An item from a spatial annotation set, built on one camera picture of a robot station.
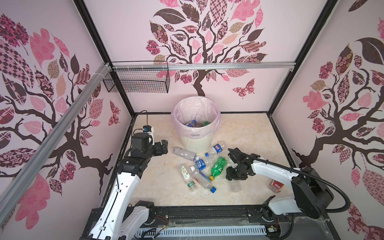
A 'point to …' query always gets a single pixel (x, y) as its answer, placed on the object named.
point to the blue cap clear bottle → (204, 180)
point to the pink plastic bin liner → (196, 116)
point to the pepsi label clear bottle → (217, 149)
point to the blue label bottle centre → (201, 164)
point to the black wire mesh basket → (139, 80)
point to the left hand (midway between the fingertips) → (159, 145)
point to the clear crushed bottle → (186, 154)
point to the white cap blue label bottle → (235, 185)
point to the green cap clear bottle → (187, 176)
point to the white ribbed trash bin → (199, 145)
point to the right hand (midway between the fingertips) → (230, 175)
